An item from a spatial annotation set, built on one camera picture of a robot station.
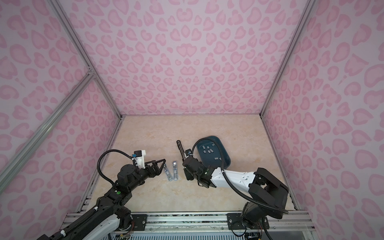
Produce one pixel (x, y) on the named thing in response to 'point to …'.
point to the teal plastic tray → (210, 152)
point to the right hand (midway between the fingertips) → (188, 167)
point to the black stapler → (180, 147)
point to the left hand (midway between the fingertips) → (161, 159)
